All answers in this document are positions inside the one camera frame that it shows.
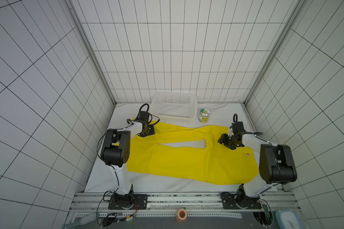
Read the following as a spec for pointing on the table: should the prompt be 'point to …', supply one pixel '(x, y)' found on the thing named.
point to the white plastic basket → (174, 107)
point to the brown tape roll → (181, 215)
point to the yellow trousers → (219, 162)
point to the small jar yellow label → (203, 117)
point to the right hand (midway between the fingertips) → (222, 141)
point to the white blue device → (288, 219)
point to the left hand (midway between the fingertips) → (150, 135)
